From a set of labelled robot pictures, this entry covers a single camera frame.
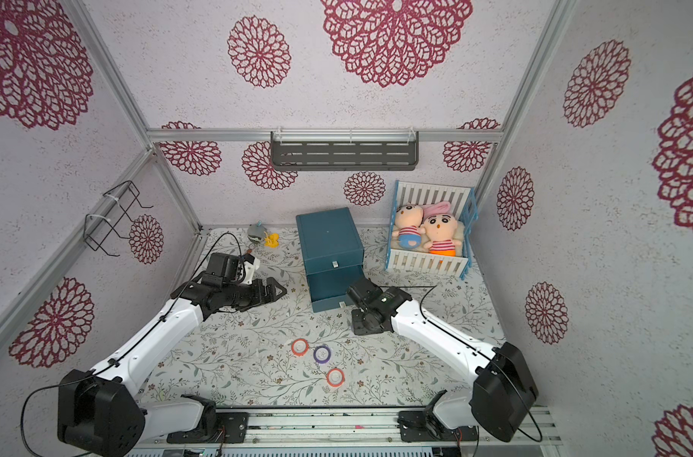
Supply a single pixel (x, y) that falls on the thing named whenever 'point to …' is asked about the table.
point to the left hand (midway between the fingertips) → (274, 296)
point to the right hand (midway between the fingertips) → (370, 327)
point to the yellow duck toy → (272, 241)
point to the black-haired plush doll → (440, 227)
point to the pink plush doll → (408, 220)
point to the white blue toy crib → (419, 261)
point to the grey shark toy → (256, 232)
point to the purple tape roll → (322, 354)
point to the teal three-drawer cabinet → (333, 256)
